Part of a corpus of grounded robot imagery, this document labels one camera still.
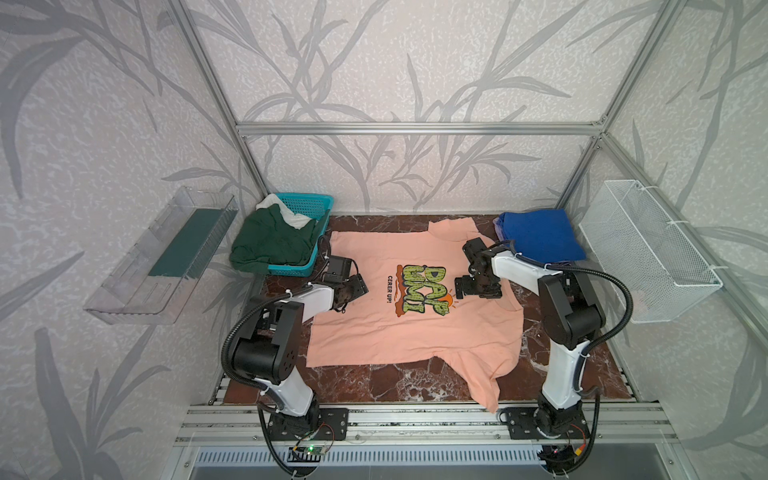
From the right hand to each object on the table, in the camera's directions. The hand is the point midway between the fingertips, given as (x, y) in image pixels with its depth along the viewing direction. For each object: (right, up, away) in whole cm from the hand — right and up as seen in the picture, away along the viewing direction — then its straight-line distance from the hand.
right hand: (471, 288), depth 99 cm
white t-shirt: (-67, +24, +20) cm, 74 cm away
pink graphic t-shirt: (-20, -6, -5) cm, 22 cm away
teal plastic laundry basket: (-59, +29, +17) cm, 68 cm away
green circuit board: (-45, -34, -28) cm, 63 cm away
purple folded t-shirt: (+14, +20, +17) cm, 30 cm away
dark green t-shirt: (-71, +17, +6) cm, 73 cm away
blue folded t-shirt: (+32, +18, +15) cm, 40 cm away
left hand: (-37, +3, -1) cm, 37 cm away
